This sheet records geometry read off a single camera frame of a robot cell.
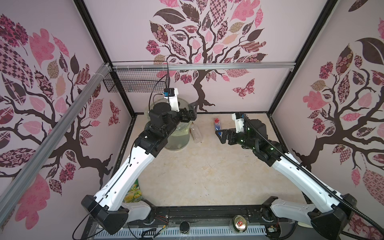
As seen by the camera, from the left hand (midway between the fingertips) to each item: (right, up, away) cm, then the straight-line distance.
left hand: (190, 106), depth 64 cm
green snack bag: (-31, -46, +15) cm, 58 cm away
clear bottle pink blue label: (+19, -8, +43) cm, 47 cm away
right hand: (+16, -10, +7) cm, 21 cm away
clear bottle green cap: (+3, -14, +39) cm, 41 cm away
